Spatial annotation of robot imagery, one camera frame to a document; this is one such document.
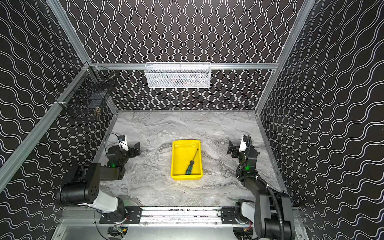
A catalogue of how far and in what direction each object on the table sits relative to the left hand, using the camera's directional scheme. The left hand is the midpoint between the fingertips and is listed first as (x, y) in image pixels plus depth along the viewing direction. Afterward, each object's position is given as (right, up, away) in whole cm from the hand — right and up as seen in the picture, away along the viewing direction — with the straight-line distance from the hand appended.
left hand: (136, 143), depth 93 cm
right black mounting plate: (+53, -33, -19) cm, 65 cm away
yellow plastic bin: (+29, -6, +3) cm, 30 cm away
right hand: (+63, +2, -6) cm, 63 cm away
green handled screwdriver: (+33, -15, -6) cm, 37 cm away
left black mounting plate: (+5, -34, -18) cm, 39 cm away
